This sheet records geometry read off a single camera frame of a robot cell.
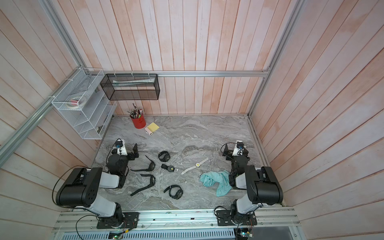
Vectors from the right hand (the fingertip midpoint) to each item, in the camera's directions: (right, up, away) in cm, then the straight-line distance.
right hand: (234, 143), depth 91 cm
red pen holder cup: (-65, +14, +18) cm, 69 cm away
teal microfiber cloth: (-17, -19, -8) cm, 27 cm away
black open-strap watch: (-49, -20, -7) cm, 53 cm away
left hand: (-65, -1, +1) cm, 65 cm away
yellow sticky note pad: (-56, +11, +24) cm, 62 cm away
